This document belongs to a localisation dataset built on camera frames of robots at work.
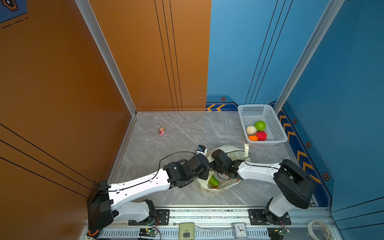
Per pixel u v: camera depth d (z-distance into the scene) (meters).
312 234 0.68
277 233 0.70
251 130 1.02
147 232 0.70
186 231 0.68
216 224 0.72
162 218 0.74
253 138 0.97
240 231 0.68
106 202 0.40
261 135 0.97
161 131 1.05
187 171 0.54
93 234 0.67
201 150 0.66
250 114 1.16
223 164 0.68
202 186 0.68
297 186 0.45
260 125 1.03
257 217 0.72
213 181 0.81
